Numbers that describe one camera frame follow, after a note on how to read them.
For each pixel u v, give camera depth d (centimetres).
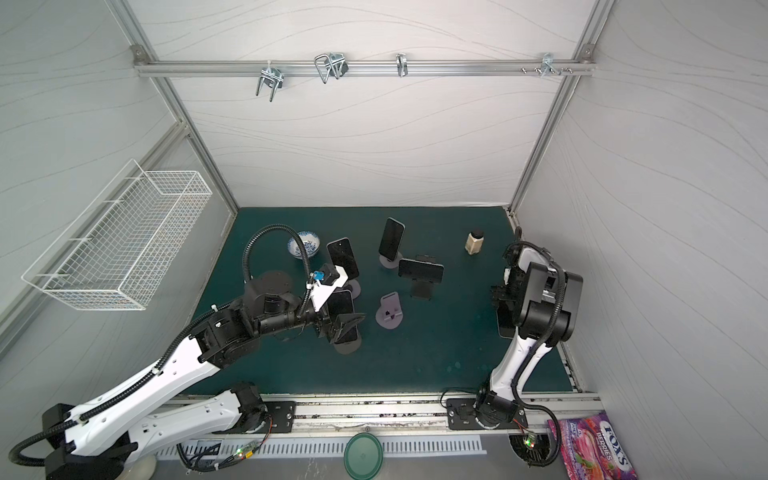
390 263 103
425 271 92
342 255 82
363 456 60
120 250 69
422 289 96
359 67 79
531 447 72
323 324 56
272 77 80
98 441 39
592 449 68
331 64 77
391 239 114
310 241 108
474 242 101
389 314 86
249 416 64
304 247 108
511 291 85
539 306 52
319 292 53
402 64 78
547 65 77
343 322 55
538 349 53
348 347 85
